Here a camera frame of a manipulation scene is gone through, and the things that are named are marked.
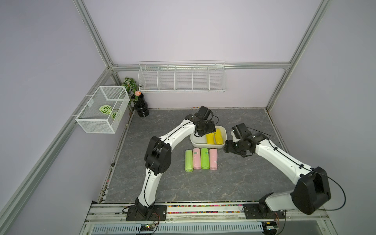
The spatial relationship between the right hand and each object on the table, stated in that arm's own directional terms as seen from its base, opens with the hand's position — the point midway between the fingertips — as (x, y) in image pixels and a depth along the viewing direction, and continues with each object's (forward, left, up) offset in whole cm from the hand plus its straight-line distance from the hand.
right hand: (228, 148), depth 85 cm
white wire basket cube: (+12, +68, +19) cm, 72 cm away
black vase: (+39, +61, -3) cm, 72 cm away
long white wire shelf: (+45, +27, +18) cm, 56 cm away
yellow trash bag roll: (+13, +3, -8) cm, 15 cm away
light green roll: (-4, +23, -9) cm, 25 cm away
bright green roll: (-1, +13, -9) cm, 16 cm away
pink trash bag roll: (-2, +18, -9) cm, 20 cm away
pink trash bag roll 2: (-3, +8, -9) cm, 12 cm away
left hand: (+11, +8, +2) cm, 14 cm away
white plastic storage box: (+10, +15, -10) cm, 21 cm away
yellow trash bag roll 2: (+12, +9, -9) cm, 17 cm away
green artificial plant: (+40, +63, +15) cm, 76 cm away
